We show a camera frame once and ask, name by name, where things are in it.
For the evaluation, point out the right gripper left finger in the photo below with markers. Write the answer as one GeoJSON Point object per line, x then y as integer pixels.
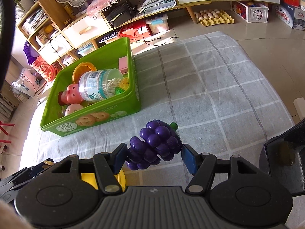
{"type": "Point", "coordinates": [114, 161]}

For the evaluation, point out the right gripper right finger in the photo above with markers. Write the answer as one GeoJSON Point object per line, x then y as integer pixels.
{"type": "Point", "coordinates": [201, 166]}

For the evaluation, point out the purple toy grape bunch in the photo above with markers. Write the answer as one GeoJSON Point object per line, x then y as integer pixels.
{"type": "Point", "coordinates": [157, 141]}

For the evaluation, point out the yellow toy pot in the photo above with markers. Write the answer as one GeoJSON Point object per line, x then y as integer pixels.
{"type": "Point", "coordinates": [99, 181]}

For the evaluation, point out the pink round ball toy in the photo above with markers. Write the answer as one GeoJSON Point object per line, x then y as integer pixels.
{"type": "Point", "coordinates": [73, 108]}

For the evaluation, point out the pink pig toy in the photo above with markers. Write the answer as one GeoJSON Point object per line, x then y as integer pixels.
{"type": "Point", "coordinates": [70, 96]}

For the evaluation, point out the green plastic cookie box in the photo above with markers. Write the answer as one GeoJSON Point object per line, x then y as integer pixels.
{"type": "Point", "coordinates": [116, 55]}

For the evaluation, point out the grey checked table cloth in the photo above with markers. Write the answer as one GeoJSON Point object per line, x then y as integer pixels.
{"type": "Point", "coordinates": [219, 99]}

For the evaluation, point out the clear cotton swab jar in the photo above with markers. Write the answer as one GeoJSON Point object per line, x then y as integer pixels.
{"type": "Point", "coordinates": [99, 85]}

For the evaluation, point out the orange round mould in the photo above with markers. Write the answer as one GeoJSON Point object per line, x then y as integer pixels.
{"type": "Point", "coordinates": [81, 69]}

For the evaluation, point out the red lantern bag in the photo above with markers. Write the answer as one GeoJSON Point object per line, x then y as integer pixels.
{"type": "Point", "coordinates": [47, 71]}

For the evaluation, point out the wooden shelf unit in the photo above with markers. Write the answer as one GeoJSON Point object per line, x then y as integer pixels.
{"type": "Point", "coordinates": [43, 26]}

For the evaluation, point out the clear plastic storage bin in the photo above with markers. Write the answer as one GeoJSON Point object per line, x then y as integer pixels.
{"type": "Point", "coordinates": [158, 24]}

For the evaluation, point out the yellow egg tray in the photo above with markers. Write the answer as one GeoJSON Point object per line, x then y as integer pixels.
{"type": "Point", "coordinates": [213, 17]}

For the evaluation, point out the black bag in cabinet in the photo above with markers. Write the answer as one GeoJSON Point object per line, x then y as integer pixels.
{"type": "Point", "coordinates": [121, 14]}

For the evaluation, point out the wooden tv cabinet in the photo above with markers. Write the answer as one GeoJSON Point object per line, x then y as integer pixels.
{"type": "Point", "coordinates": [166, 0]}

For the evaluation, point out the white red storage box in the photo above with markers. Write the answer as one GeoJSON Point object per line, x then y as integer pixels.
{"type": "Point", "coordinates": [251, 12]}

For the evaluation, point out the white blue cardboard box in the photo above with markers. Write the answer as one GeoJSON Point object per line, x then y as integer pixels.
{"type": "Point", "coordinates": [292, 16]}

